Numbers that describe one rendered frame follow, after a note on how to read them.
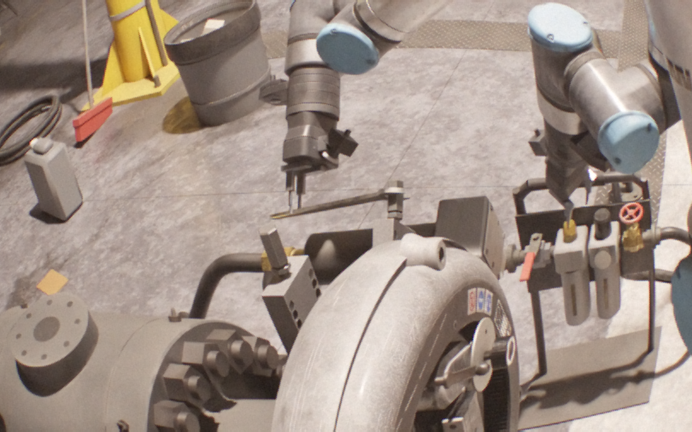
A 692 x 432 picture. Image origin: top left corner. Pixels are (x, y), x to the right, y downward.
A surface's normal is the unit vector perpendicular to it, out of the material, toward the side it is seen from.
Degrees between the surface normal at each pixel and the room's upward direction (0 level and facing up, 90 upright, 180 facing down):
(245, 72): 95
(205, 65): 95
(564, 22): 20
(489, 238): 90
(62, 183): 90
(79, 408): 25
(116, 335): 10
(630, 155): 115
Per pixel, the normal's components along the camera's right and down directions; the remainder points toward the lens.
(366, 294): -0.26, -0.87
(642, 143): 0.36, 0.73
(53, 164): 0.71, 0.15
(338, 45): -0.40, 0.62
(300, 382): -0.37, -0.61
